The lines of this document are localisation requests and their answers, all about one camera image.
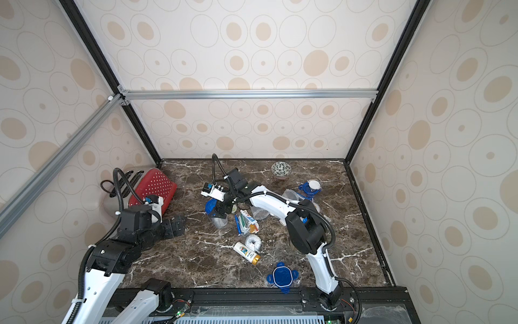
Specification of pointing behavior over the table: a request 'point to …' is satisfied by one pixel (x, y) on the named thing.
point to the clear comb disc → (253, 242)
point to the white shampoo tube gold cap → (246, 253)
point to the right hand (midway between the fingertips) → (222, 201)
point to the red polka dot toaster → (154, 181)
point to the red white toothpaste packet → (245, 224)
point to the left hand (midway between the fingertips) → (181, 218)
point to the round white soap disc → (314, 184)
